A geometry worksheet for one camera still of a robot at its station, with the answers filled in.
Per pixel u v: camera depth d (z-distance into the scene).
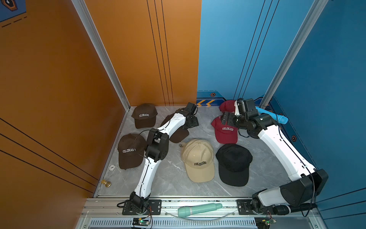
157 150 0.61
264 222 0.70
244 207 0.72
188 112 0.79
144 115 1.06
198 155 0.81
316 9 0.71
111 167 0.87
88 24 0.75
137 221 0.71
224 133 0.99
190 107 0.83
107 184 0.80
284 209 0.69
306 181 0.39
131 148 0.88
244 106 0.58
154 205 0.74
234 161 0.81
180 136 0.97
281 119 0.81
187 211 0.70
